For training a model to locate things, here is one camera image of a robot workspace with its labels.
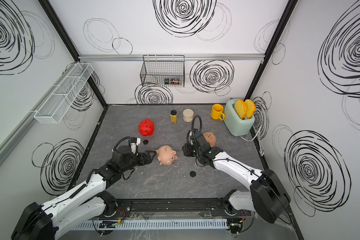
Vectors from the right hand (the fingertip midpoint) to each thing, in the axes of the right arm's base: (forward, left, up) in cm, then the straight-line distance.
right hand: (184, 149), depth 84 cm
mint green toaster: (+18, -35, -2) cm, 39 cm away
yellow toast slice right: (+23, -40, +10) cm, 47 cm away
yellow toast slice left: (+24, -34, +9) cm, 43 cm away
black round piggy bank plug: (-10, -5, -10) cm, 16 cm away
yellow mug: (+31, -23, -3) cm, 39 cm away
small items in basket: (+33, +8, +22) cm, 41 cm away
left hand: (-4, +18, +1) cm, 18 cm away
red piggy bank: (+16, +25, -2) cm, 30 cm away
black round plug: (+9, +26, -8) cm, 28 cm away
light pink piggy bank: (-3, +10, -2) cm, 11 cm away
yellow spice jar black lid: (+27, +8, -4) cm, 28 cm away
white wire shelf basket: (+8, +64, +24) cm, 69 cm away
